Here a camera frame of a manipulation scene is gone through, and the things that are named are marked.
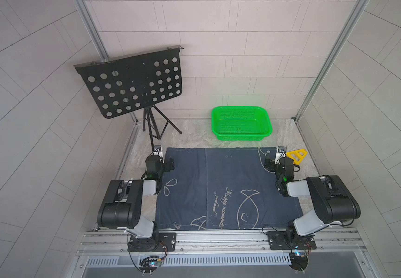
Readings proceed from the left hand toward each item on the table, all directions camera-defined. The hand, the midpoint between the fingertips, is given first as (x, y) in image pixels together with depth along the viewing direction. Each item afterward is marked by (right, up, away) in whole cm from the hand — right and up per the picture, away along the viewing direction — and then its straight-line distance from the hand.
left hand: (165, 154), depth 95 cm
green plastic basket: (+46, +18, +17) cm, 52 cm away
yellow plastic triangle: (+75, -1, +3) cm, 75 cm away
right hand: (+61, 0, 0) cm, 61 cm away
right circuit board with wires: (+61, -40, -26) cm, 77 cm away
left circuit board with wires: (+2, -38, -30) cm, 48 cm away
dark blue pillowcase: (+31, -16, -9) cm, 36 cm away
